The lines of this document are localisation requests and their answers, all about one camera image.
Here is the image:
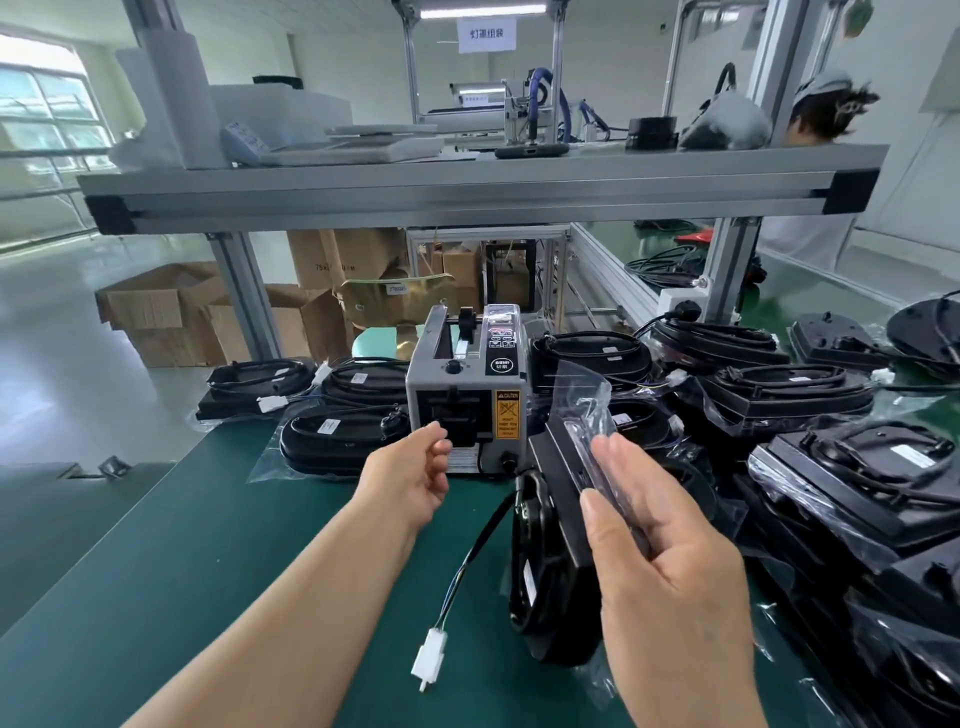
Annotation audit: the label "person's left hand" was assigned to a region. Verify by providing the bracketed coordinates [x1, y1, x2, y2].
[351, 420, 456, 537]

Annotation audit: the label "person's right hand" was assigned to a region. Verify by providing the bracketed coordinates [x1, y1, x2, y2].
[577, 432, 771, 728]

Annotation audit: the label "group of bagged black lamps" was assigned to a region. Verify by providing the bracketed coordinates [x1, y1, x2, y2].
[528, 315, 960, 728]

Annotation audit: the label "bagged black lamp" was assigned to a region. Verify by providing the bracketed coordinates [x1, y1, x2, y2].
[192, 355, 323, 425]

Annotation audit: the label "unbagged black lamps with cables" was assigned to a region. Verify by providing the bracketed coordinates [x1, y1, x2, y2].
[787, 292, 960, 377]

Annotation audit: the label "person's left forearm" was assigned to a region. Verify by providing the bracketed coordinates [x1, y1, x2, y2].
[127, 502, 434, 728]

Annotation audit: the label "grey tape dispenser machine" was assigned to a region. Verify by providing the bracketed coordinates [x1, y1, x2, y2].
[405, 303, 531, 479]

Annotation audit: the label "green round stool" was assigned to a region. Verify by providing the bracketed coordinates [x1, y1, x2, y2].
[352, 327, 419, 362]

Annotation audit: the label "grey metal shelf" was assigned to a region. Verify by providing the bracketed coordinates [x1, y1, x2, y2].
[78, 142, 890, 237]

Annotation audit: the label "white flat scale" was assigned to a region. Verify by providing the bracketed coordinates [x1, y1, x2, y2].
[270, 132, 449, 167]

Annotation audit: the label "white handset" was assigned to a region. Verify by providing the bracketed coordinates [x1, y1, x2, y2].
[222, 123, 279, 167]

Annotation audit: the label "white box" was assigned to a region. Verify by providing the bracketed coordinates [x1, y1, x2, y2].
[210, 85, 354, 152]

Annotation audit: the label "black cup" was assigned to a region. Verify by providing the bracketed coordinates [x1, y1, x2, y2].
[627, 117, 680, 152]

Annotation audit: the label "white hanging sign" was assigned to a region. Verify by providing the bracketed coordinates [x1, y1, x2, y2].
[456, 16, 519, 56]

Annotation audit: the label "grey barcode scanner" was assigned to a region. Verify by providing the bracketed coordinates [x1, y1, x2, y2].
[679, 90, 774, 152]

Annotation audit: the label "window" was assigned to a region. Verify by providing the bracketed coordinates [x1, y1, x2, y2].
[0, 33, 114, 249]

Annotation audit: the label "metal floor bracket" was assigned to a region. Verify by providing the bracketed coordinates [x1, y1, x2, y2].
[60, 454, 134, 482]

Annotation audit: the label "bundle of black cables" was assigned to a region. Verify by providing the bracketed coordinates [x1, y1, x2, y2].
[627, 247, 707, 290]

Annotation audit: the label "aluminium workstation frame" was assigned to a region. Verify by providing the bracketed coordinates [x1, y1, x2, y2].
[393, 0, 569, 144]

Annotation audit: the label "grey wall electrical box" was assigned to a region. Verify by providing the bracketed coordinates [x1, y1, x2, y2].
[922, 30, 960, 114]

